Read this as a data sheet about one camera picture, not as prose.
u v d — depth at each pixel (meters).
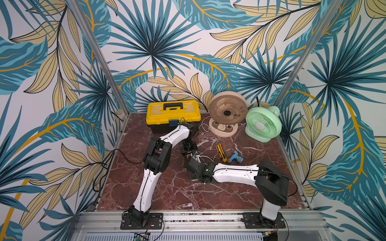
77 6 0.68
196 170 0.64
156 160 0.58
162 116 0.96
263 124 0.86
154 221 0.73
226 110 0.90
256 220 0.73
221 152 0.97
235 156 0.95
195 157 0.76
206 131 1.07
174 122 0.96
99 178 0.86
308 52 0.84
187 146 0.84
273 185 0.46
